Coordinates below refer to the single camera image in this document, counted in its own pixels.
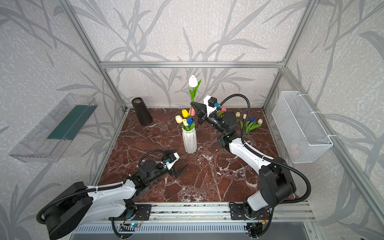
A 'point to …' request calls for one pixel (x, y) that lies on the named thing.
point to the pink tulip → (192, 112)
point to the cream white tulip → (179, 119)
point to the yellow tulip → (185, 113)
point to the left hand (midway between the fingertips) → (184, 153)
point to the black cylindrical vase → (143, 114)
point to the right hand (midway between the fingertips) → (193, 99)
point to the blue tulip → (190, 120)
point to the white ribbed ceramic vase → (190, 141)
